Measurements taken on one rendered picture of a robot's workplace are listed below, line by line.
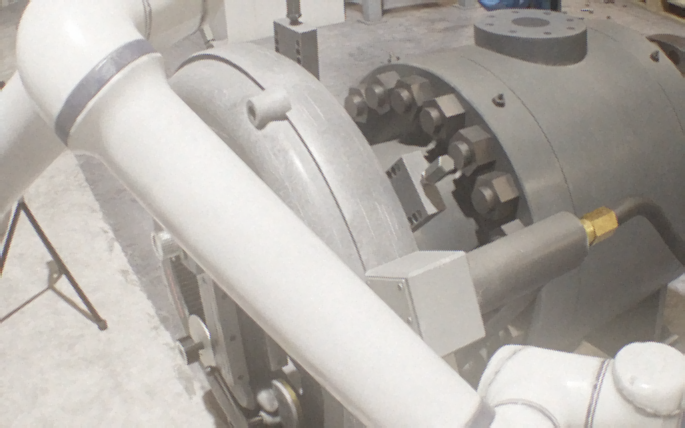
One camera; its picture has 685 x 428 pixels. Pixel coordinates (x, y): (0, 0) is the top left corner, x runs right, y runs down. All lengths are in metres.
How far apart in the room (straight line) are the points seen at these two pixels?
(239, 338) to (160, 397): 0.83
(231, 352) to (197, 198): 0.73
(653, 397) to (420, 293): 0.31
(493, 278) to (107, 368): 1.51
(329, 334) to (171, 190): 0.17
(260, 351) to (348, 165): 0.50
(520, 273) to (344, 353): 0.39
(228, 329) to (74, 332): 1.20
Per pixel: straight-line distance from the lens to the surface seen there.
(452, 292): 1.00
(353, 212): 1.06
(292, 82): 1.17
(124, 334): 2.52
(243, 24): 5.17
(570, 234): 1.12
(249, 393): 1.51
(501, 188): 1.31
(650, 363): 0.85
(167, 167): 0.74
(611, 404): 0.85
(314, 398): 1.56
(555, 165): 1.36
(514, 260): 1.06
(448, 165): 1.03
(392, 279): 0.99
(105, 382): 2.34
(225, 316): 1.41
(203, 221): 0.73
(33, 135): 1.05
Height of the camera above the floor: 1.31
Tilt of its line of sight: 26 degrees down
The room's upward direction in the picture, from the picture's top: 6 degrees counter-clockwise
